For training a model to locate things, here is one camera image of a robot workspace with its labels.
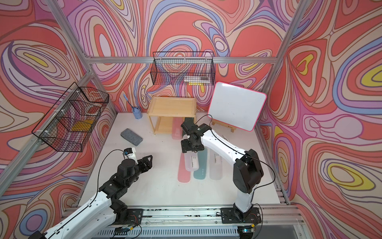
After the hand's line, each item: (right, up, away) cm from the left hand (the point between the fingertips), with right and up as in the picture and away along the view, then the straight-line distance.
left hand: (150, 158), depth 81 cm
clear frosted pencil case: (+23, -1, -2) cm, 23 cm away
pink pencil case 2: (+13, +15, +24) cm, 30 cm away
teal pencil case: (+28, -10, +6) cm, 30 cm away
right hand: (+23, +3, +3) cm, 23 cm away
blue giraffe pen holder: (-19, +29, +30) cm, 46 cm away
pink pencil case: (+19, -11, +5) cm, 22 cm away
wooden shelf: (+4, +28, +12) cm, 31 cm away
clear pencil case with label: (+38, -7, +11) cm, 40 cm away
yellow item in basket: (-30, +18, -9) cm, 37 cm away
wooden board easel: (+40, +21, +28) cm, 53 cm away
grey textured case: (-19, +10, +21) cm, 30 cm away
